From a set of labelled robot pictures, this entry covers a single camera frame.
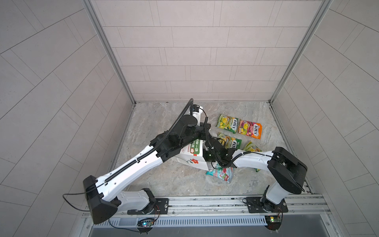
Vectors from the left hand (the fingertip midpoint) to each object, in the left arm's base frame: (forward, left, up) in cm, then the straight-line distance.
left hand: (216, 126), depth 64 cm
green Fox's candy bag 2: (+7, -13, -30) cm, 33 cm away
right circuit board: (-32, -28, -32) cm, 53 cm away
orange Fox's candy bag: (+17, -27, -29) cm, 43 cm away
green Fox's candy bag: (+23, -14, -30) cm, 40 cm away
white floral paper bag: (-7, +11, -14) cm, 19 cm away
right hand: (-3, +9, -28) cm, 30 cm away
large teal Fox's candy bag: (-12, -7, -29) cm, 32 cm away
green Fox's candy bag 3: (+4, -24, -29) cm, 38 cm away
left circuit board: (-33, +31, -28) cm, 53 cm away
